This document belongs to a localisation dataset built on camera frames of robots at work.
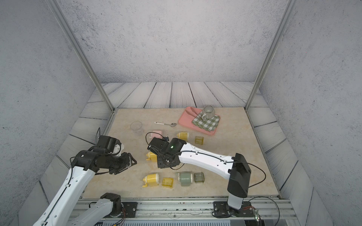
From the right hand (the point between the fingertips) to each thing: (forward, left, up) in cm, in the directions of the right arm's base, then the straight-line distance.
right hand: (163, 165), depth 73 cm
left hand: (0, +14, +2) cm, 14 cm away
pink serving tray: (+48, -11, -16) cm, 52 cm away
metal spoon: (+39, 0, -16) cm, 42 cm away
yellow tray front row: (-3, -1, -16) cm, 16 cm away
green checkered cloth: (+38, -29, -15) cm, 50 cm away
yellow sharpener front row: (-5, +7, -8) cm, 12 cm away
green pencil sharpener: (-4, -11, -8) cm, 14 cm away
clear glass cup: (+34, +25, -12) cm, 44 cm away
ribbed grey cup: (+49, -28, -13) cm, 58 cm away
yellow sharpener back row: (+25, -10, -10) cm, 28 cm away
